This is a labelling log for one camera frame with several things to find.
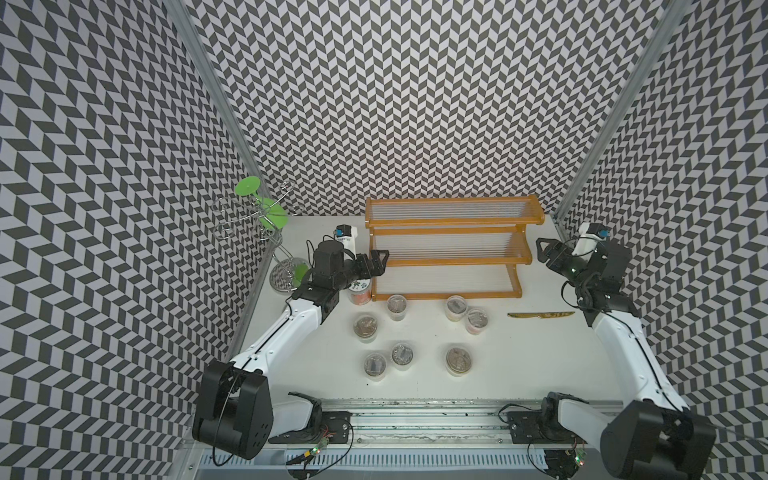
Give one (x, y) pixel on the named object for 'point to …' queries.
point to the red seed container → (475, 320)
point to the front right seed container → (458, 361)
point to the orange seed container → (456, 307)
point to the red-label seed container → (396, 305)
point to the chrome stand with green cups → (259, 212)
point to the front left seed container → (375, 366)
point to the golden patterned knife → (545, 315)
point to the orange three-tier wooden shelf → (458, 247)
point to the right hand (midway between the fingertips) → (544, 249)
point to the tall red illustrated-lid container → (360, 291)
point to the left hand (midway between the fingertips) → (376, 256)
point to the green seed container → (365, 328)
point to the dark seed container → (402, 355)
